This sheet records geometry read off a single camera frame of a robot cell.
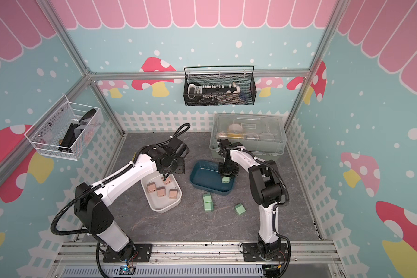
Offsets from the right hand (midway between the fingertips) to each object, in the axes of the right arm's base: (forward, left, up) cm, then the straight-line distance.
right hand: (224, 176), depth 95 cm
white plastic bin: (-15, +32, -2) cm, 35 cm away
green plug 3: (-18, -7, -2) cm, 19 cm away
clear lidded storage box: (+17, -22, +16) cm, 31 cm away
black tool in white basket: (0, +65, +31) cm, 72 cm away
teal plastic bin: (+2, +11, -4) cm, 12 cm away
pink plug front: (-8, +34, -2) cm, 35 cm away
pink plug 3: (-10, +27, -1) cm, 29 cm away
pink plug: (-2, +31, 0) cm, 31 cm away
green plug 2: (-16, +8, -1) cm, 18 cm away
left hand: (-4, +24, +13) cm, 27 cm away
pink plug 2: (-6, +39, 0) cm, 39 cm away
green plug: (-3, -1, +2) cm, 4 cm away
